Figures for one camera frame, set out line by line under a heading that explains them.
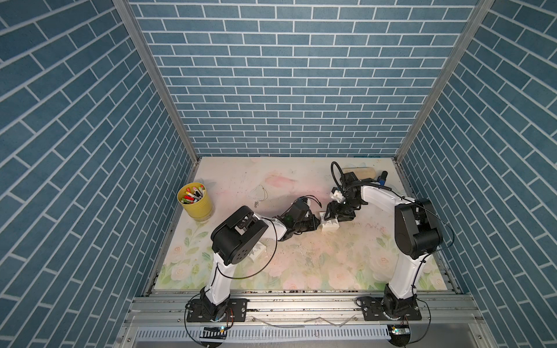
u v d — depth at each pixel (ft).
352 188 2.41
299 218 2.54
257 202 3.35
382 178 3.58
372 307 2.42
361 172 3.66
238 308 2.41
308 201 2.99
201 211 3.08
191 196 2.98
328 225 2.99
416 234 1.68
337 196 2.99
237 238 1.72
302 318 2.39
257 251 2.78
